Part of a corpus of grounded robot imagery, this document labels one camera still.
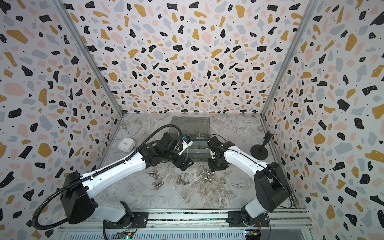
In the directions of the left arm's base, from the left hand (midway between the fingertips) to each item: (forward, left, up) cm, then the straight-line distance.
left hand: (188, 155), depth 76 cm
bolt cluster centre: (-6, +3, -19) cm, 20 cm away
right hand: (-1, -12, -12) cm, 17 cm away
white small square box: (+17, +42, -16) cm, 48 cm away
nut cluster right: (-3, -12, -19) cm, 22 cm away
